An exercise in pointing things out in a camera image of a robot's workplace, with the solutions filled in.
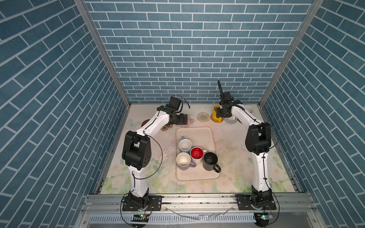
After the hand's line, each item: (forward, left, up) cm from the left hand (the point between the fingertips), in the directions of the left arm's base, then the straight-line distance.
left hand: (181, 121), depth 93 cm
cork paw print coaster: (+4, +12, -13) cm, 18 cm away
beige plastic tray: (-5, -15, -12) cm, 20 cm away
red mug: (-19, -10, -11) cm, 24 cm away
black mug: (-24, -17, -9) cm, 31 cm away
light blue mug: (-14, -2, -7) cm, 16 cm away
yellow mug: (+6, -23, 0) cm, 24 cm away
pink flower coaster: (+9, -6, -13) cm, 17 cm away
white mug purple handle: (-22, -1, -12) cm, 25 cm away
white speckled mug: (+13, -51, -2) cm, 53 cm away
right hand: (+10, -28, -3) cm, 30 cm away
